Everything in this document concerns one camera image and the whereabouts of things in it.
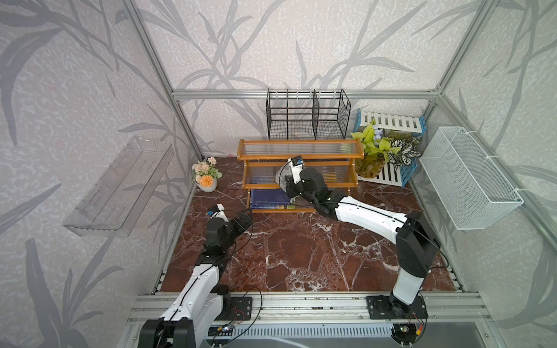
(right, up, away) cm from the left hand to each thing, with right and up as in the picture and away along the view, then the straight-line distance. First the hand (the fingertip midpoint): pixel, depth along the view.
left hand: (246, 214), depth 84 cm
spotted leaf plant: (+66, +25, +4) cm, 71 cm away
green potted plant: (+54, +26, +8) cm, 61 cm away
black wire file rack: (+25, +45, +20) cm, 56 cm away
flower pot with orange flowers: (-22, +15, +14) cm, 30 cm away
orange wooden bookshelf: (+42, +24, +35) cm, 60 cm away
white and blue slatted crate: (+73, +38, +12) cm, 83 cm away
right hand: (+15, +15, -1) cm, 22 cm away
